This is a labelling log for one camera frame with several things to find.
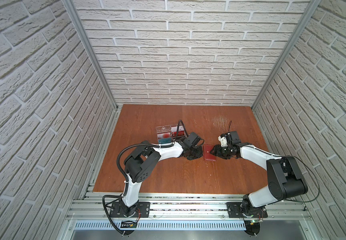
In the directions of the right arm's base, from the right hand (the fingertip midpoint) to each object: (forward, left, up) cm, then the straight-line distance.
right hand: (213, 151), depth 92 cm
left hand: (-1, +6, +1) cm, 6 cm away
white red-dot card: (+14, +29, +2) cm, 32 cm away
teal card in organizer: (+11, +30, -2) cm, 32 cm away
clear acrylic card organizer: (+6, +23, +17) cm, 29 cm away
